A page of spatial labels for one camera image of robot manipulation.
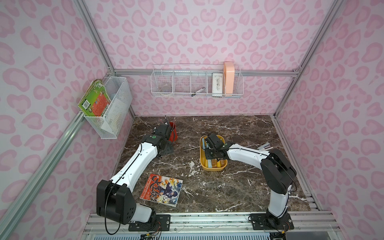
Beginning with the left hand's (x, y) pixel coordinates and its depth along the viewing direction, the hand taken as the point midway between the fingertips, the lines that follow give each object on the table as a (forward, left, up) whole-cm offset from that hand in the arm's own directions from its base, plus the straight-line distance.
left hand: (162, 148), depth 84 cm
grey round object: (+36, +1, +13) cm, 39 cm away
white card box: (+34, -32, +18) cm, 50 cm away
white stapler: (+8, -63, -12) cm, 65 cm away
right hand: (+3, -25, -10) cm, 28 cm away
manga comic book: (-18, 0, -13) cm, 23 cm away
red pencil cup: (+17, -3, -11) cm, 20 cm away
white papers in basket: (+12, +26, +11) cm, 31 cm away
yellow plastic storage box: (-2, -24, -13) cm, 27 cm away
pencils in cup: (+23, +1, -3) cm, 23 cm away
